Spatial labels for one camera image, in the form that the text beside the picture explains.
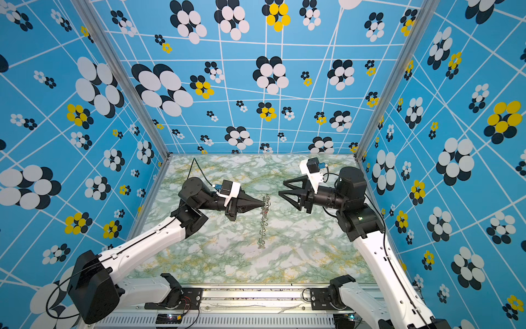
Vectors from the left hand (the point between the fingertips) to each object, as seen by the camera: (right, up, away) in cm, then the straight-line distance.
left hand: (263, 204), depth 59 cm
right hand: (+6, +4, +2) cm, 8 cm away
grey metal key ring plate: (0, -5, +9) cm, 10 cm away
